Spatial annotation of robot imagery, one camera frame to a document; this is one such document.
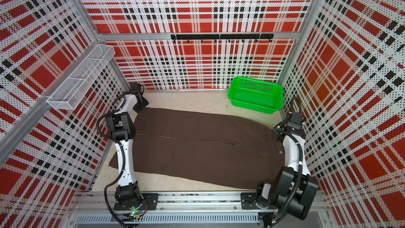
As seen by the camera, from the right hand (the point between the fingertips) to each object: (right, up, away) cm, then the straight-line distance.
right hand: (280, 130), depth 84 cm
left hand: (-85, +14, +27) cm, 90 cm away
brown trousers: (-41, -11, +7) cm, 43 cm away
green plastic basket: (-3, +22, +35) cm, 41 cm away
